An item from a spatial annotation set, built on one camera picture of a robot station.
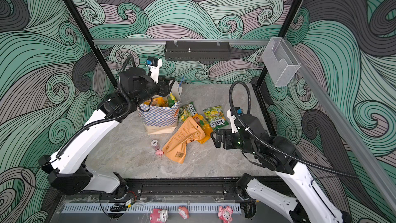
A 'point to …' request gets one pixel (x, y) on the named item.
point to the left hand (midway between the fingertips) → (170, 76)
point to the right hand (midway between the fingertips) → (220, 135)
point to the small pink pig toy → (159, 152)
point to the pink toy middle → (183, 212)
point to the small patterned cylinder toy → (154, 142)
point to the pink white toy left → (159, 216)
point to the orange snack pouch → (175, 148)
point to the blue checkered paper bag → (160, 114)
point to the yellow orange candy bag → (205, 126)
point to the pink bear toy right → (225, 213)
